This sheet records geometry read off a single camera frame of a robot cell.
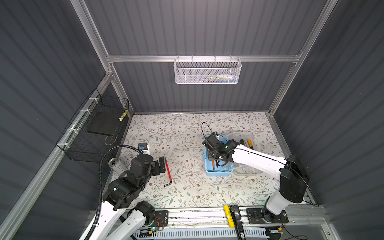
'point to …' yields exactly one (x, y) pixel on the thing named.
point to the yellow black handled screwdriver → (242, 142)
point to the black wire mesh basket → (78, 144)
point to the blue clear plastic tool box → (245, 138)
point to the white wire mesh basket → (207, 71)
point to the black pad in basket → (105, 122)
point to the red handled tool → (169, 172)
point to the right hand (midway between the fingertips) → (213, 154)
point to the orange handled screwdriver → (250, 143)
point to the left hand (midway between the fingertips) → (154, 159)
